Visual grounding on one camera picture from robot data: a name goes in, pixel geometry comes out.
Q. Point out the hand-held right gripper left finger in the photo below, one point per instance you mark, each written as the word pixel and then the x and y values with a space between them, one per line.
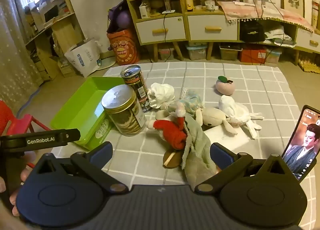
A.
pixel 102 153

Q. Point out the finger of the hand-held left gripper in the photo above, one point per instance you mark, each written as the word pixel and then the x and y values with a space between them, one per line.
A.
pixel 57 138

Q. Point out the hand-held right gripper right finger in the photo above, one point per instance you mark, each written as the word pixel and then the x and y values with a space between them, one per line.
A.
pixel 221 156

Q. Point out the white sponge block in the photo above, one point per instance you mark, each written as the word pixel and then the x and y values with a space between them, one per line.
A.
pixel 225 141

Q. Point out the grey-green towel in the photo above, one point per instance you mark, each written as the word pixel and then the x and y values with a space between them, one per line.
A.
pixel 197 150

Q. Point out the beige rabbit plush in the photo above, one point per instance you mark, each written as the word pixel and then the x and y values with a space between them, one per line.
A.
pixel 212 118

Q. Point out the green plastic tray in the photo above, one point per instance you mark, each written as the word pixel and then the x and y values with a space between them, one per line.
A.
pixel 82 102

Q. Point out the brown powder puff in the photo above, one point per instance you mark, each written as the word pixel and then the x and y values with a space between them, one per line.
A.
pixel 175 161

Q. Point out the white cloth rabbit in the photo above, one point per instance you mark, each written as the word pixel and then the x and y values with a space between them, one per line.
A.
pixel 232 107

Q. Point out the red santa plush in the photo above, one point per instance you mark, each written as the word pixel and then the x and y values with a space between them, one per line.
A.
pixel 172 132

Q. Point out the blue floral lace cloth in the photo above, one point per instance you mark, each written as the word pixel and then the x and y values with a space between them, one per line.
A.
pixel 192 100

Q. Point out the pink knitted peach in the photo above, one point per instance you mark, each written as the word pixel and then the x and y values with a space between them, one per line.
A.
pixel 226 87

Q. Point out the white cloth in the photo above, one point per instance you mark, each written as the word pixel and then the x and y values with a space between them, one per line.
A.
pixel 161 93

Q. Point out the person's left hand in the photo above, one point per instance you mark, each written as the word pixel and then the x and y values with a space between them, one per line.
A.
pixel 26 176

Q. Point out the red chair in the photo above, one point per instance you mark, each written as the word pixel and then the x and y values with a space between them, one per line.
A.
pixel 25 121

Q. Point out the tall printed snack can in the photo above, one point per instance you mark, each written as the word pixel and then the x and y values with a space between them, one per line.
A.
pixel 137 87

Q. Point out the grey checked tablecloth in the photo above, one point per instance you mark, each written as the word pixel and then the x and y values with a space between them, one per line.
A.
pixel 250 80

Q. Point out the white printed bag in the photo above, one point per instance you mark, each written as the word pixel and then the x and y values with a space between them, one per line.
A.
pixel 83 57

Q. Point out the smartphone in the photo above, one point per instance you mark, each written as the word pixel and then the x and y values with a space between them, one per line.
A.
pixel 305 140

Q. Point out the white round stand base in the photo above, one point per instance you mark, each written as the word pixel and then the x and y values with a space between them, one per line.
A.
pixel 106 64

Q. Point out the patterned curtain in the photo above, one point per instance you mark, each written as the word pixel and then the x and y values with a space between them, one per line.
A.
pixel 12 57

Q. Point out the dark storage box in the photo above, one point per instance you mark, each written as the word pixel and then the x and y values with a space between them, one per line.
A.
pixel 230 54

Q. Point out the red storage box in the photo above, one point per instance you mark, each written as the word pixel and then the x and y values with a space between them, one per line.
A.
pixel 252 56

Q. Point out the teal lid storage box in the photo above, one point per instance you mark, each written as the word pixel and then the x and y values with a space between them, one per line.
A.
pixel 197 52

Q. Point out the orange printed bin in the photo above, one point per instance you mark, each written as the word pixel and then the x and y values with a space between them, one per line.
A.
pixel 123 47

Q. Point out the clear storage box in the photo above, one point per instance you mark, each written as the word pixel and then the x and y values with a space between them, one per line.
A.
pixel 166 54

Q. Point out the low wooden drawer cabinet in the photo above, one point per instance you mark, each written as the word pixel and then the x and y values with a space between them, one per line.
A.
pixel 212 29

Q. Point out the egg cartons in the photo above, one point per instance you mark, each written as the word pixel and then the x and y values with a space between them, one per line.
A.
pixel 310 64

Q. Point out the black bag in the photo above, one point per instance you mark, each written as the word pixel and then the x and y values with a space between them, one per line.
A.
pixel 252 31

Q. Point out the folded white clothes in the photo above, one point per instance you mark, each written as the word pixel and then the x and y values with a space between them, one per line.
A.
pixel 280 36

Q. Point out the purple ball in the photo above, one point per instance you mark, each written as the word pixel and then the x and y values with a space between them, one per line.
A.
pixel 124 19

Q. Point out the tall wooden shelf cabinet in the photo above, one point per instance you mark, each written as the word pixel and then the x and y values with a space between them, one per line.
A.
pixel 160 30

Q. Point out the wooden open shelf unit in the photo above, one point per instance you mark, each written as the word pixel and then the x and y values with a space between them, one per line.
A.
pixel 275 21

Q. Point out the wooden side drawer cabinet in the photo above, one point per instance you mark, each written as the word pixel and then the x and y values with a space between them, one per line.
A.
pixel 308 40

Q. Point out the pink fringed runner cloth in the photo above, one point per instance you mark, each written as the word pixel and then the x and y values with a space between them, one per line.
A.
pixel 245 10

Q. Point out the small white box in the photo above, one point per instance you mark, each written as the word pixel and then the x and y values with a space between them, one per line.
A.
pixel 144 11

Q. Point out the white flat device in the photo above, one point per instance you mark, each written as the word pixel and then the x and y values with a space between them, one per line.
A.
pixel 168 12

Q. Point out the yellow tube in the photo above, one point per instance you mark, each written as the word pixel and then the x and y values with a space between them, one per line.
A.
pixel 189 0

